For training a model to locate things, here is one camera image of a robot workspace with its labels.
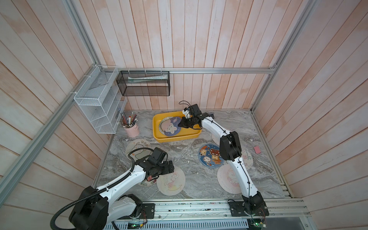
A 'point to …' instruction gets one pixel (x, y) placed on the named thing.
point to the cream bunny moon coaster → (171, 184)
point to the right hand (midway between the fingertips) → (177, 124)
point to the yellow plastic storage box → (185, 132)
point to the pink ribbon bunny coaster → (247, 159)
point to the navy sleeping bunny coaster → (168, 126)
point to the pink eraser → (257, 149)
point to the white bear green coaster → (139, 153)
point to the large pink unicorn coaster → (228, 179)
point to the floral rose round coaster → (145, 183)
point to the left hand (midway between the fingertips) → (167, 171)
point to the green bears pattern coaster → (163, 126)
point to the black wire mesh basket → (144, 83)
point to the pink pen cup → (132, 131)
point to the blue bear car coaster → (209, 155)
